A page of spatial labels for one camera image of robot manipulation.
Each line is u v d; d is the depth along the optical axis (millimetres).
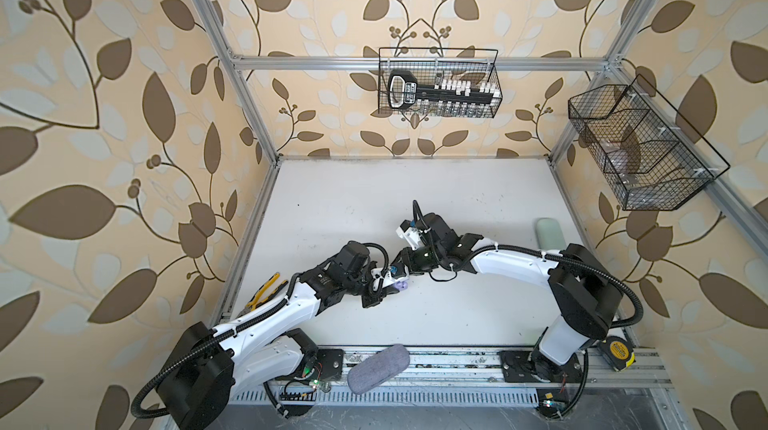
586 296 449
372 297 683
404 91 831
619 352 737
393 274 678
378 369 707
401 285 771
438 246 670
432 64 906
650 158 733
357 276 664
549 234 975
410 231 788
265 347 583
